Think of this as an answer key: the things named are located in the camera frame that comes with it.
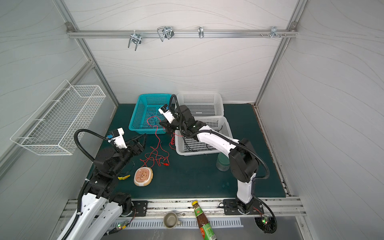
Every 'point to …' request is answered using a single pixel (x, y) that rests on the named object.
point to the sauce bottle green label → (206, 228)
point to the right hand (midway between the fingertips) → (163, 117)
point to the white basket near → (186, 146)
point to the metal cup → (170, 220)
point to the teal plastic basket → (146, 117)
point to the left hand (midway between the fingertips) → (145, 133)
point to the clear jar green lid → (223, 162)
